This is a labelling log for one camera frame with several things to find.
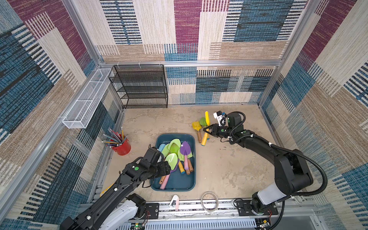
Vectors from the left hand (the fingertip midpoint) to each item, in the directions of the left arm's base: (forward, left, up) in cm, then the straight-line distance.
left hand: (167, 169), depth 79 cm
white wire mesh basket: (+19, +40, +25) cm, 51 cm away
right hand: (+19, -22, +7) cm, 31 cm away
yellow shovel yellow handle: (+16, -22, +8) cm, 28 cm away
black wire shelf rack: (+59, +22, +11) cm, 64 cm away
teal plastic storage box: (+15, -6, -8) cm, 18 cm away
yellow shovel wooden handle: (+34, -19, -6) cm, 39 cm away
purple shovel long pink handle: (-6, +2, -7) cm, 9 cm away
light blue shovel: (+17, +6, -7) cm, 19 cm away
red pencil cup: (+16, +30, -7) cm, 35 cm away
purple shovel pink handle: (+16, -10, -7) cm, 20 cm away
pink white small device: (-15, -4, -7) cm, 17 cm away
